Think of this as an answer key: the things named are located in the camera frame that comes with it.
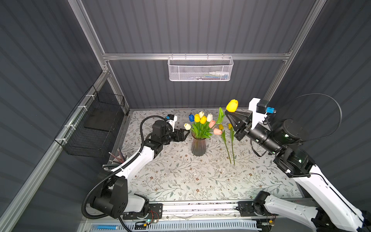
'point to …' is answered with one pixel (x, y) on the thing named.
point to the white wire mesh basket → (200, 68)
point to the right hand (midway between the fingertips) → (231, 111)
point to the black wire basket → (89, 131)
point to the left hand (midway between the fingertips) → (187, 132)
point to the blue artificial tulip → (191, 118)
